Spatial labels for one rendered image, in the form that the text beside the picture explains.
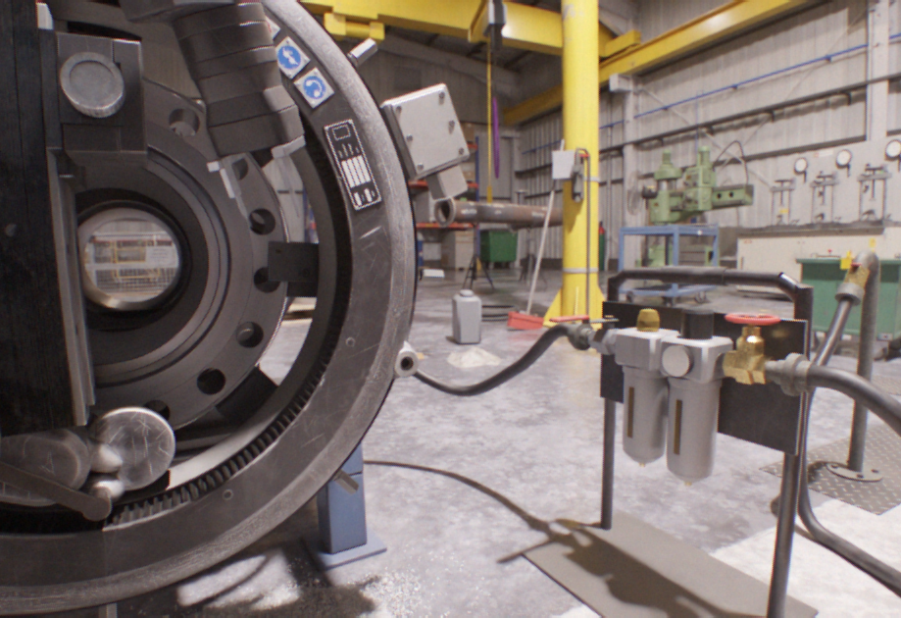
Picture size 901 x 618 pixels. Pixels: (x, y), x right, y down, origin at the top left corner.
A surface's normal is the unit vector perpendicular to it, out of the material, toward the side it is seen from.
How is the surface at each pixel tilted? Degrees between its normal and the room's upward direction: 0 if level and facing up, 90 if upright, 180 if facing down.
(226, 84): 122
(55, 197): 90
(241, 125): 113
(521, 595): 0
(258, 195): 90
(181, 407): 90
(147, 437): 90
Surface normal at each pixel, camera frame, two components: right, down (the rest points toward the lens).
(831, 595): -0.02, -0.99
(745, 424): -0.86, 0.07
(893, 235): 0.25, 0.11
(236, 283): 0.51, 0.09
